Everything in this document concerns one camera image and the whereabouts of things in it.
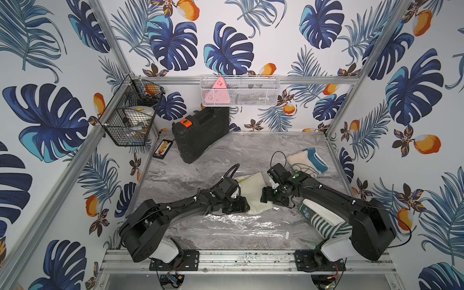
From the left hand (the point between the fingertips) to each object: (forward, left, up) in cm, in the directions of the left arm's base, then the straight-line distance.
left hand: (246, 206), depth 81 cm
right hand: (+4, -9, 0) cm, 10 cm away
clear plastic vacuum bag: (-7, -15, -7) cm, 18 cm away
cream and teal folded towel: (+31, -35, -4) cm, 47 cm away
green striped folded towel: (-6, -35, 0) cm, 36 cm away
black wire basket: (+29, +57, +23) cm, 68 cm away
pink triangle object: (+46, +17, +27) cm, 56 cm away
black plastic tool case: (+31, +27, +15) cm, 44 cm away
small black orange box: (+35, +51, -6) cm, 63 cm away
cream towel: (+12, -3, -5) cm, 13 cm away
